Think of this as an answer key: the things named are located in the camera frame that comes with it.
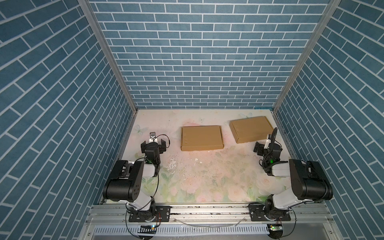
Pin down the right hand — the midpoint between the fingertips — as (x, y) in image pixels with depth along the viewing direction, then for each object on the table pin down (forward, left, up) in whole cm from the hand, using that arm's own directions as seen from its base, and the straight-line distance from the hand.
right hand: (264, 141), depth 94 cm
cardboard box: (+1, +41, -2) cm, 41 cm away
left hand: (-6, +70, +3) cm, 71 cm away
